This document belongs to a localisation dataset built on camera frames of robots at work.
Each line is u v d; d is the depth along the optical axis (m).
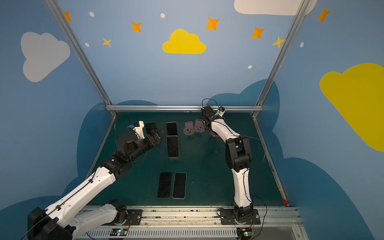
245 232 0.71
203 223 0.73
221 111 0.90
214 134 1.07
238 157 0.57
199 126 1.08
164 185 0.84
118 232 0.70
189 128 1.05
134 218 0.73
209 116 0.78
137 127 0.67
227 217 0.75
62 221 0.40
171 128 1.10
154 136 0.64
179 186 0.84
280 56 0.87
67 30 0.76
